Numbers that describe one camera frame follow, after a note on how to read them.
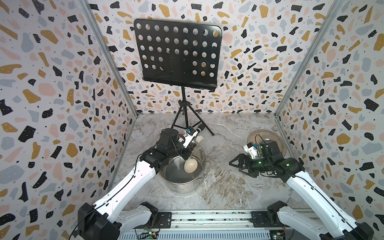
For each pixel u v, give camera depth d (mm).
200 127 1092
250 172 661
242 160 649
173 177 942
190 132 627
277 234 716
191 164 898
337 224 394
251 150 702
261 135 1071
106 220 370
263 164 613
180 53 688
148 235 717
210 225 731
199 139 1032
